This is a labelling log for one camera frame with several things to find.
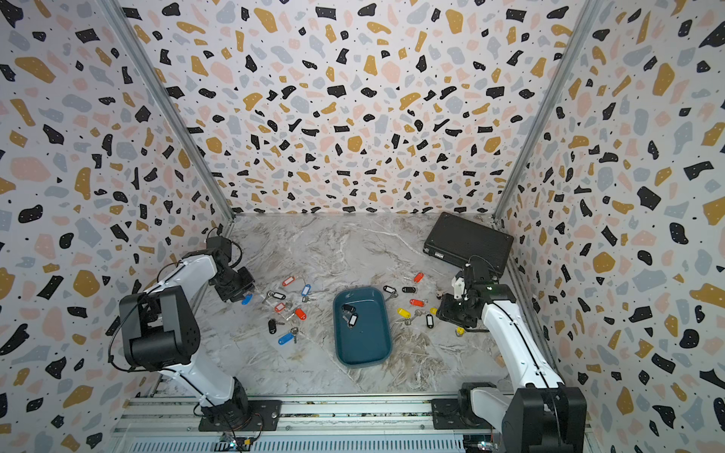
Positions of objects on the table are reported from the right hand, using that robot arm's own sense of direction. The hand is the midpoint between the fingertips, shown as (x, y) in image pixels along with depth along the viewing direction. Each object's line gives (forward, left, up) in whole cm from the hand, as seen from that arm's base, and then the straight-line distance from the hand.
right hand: (442, 313), depth 82 cm
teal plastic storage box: (-6, +22, -8) cm, 24 cm away
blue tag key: (+12, +45, -9) cm, 47 cm away
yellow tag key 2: (+6, +1, -11) cm, 12 cm away
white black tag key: (+13, +15, -10) cm, 22 cm away
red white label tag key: (+5, +52, -8) cm, 53 cm away
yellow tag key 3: (-1, -7, -11) cm, 13 cm away
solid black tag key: (-1, +53, -9) cm, 54 cm away
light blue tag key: (+6, +63, -6) cm, 63 cm away
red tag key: (+15, +52, -9) cm, 55 cm away
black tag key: (+6, +30, -9) cm, 32 cm away
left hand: (+9, +60, -3) cm, 61 cm away
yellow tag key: (+5, +11, -11) cm, 16 cm away
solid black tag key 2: (+14, +8, -10) cm, 19 cm away
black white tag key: (+10, +55, -9) cm, 56 cm away
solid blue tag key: (-5, +47, -9) cm, 48 cm away
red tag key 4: (+9, +6, -10) cm, 15 cm away
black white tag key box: (+1, +28, -9) cm, 29 cm away
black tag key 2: (+3, +2, -11) cm, 11 cm away
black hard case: (+33, -9, -5) cm, 34 cm away
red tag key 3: (+20, +5, -11) cm, 23 cm away
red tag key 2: (+3, +45, -9) cm, 46 cm away
